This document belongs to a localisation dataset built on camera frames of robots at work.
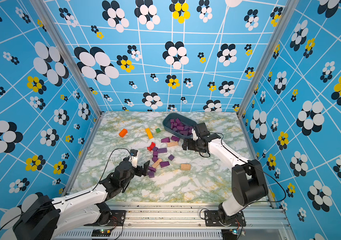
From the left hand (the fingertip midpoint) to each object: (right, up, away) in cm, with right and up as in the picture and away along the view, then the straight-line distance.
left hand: (144, 158), depth 85 cm
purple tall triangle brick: (+11, +8, +20) cm, 25 cm away
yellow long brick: (-1, +13, +23) cm, 27 cm away
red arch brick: (+3, +6, +16) cm, 17 cm away
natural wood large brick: (+24, -6, +4) cm, 25 cm away
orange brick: (-20, +13, +22) cm, 32 cm away
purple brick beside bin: (+19, +9, +20) cm, 29 cm away
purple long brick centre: (+11, -6, +8) cm, 15 cm away
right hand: (+28, +6, +5) cm, 29 cm away
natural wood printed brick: (+15, +6, +17) cm, 24 cm away
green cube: (+5, +15, +24) cm, 29 cm away
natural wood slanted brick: (+7, -5, +7) cm, 11 cm away
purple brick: (+20, +22, +27) cm, 41 cm away
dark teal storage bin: (+21, +19, +26) cm, 39 cm away
